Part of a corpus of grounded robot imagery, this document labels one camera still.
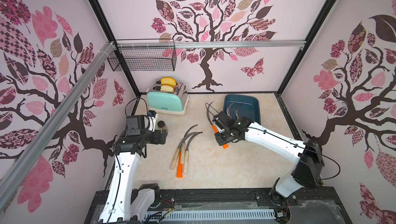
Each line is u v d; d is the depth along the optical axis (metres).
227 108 1.10
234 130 0.55
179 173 0.81
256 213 0.78
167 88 0.98
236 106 1.12
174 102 1.00
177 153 0.88
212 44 0.92
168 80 1.00
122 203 0.39
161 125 0.93
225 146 0.77
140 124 0.56
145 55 0.95
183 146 0.91
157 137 0.66
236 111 1.07
